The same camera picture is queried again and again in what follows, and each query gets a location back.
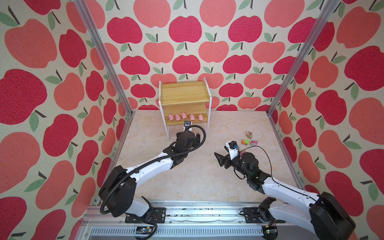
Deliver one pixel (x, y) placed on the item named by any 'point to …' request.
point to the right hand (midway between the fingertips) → (223, 149)
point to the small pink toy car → (242, 153)
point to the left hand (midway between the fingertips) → (195, 133)
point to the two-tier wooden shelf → (185, 100)
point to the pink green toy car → (253, 142)
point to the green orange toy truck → (245, 142)
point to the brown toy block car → (249, 134)
